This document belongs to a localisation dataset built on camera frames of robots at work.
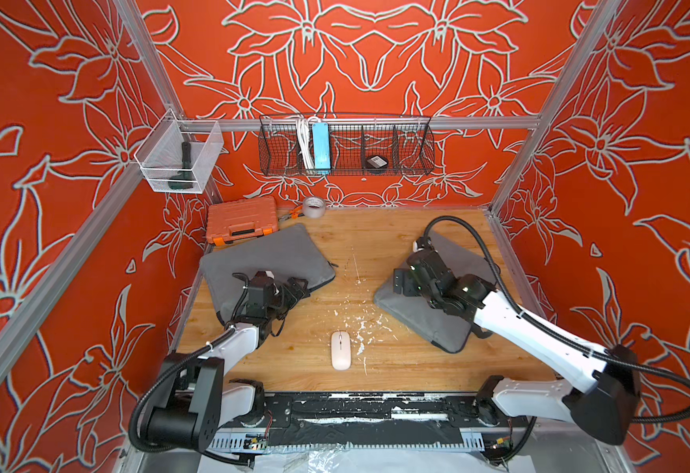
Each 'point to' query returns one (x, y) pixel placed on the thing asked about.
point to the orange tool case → (241, 220)
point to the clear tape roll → (313, 207)
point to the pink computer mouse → (341, 350)
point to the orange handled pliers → (294, 214)
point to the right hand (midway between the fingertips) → (408, 272)
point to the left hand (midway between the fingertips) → (301, 287)
